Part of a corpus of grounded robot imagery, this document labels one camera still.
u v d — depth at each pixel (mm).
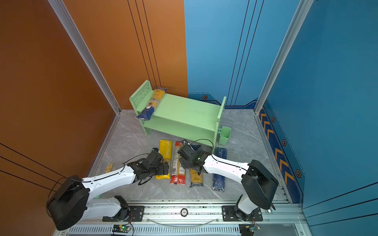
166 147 960
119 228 710
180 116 813
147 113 774
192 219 727
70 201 414
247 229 697
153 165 678
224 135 1023
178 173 845
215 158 553
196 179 810
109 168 889
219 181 804
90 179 470
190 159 632
